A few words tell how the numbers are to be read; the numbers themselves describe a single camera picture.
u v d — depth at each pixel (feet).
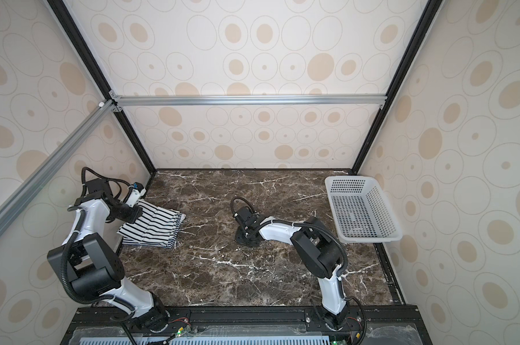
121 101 2.95
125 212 2.43
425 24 2.32
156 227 2.99
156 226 2.99
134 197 2.57
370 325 2.39
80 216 1.69
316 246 1.69
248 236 2.25
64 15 2.24
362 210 3.38
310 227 1.81
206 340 2.30
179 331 2.32
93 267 1.50
